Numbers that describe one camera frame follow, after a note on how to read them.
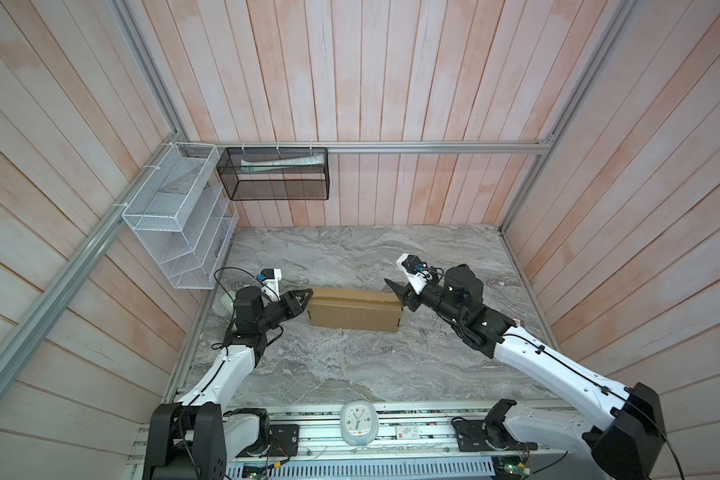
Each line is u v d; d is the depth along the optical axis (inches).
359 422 29.3
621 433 15.0
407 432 29.3
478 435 28.3
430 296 24.8
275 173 40.7
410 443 28.8
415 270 23.4
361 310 32.2
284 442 28.8
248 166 35.0
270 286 29.5
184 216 26.7
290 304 28.9
